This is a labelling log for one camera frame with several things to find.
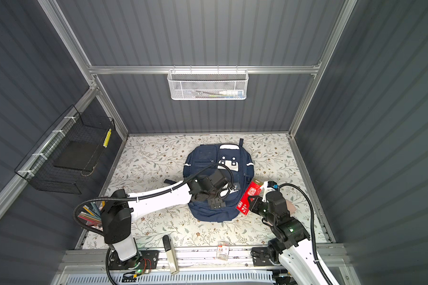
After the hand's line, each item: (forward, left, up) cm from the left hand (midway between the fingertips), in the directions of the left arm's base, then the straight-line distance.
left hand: (220, 189), depth 82 cm
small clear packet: (-24, 0, -9) cm, 26 cm away
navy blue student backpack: (+16, -9, -1) cm, 18 cm away
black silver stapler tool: (-22, +22, -8) cm, 32 cm away
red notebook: (-3, -14, +3) cm, 15 cm away
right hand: (-7, -13, +2) cm, 14 cm away
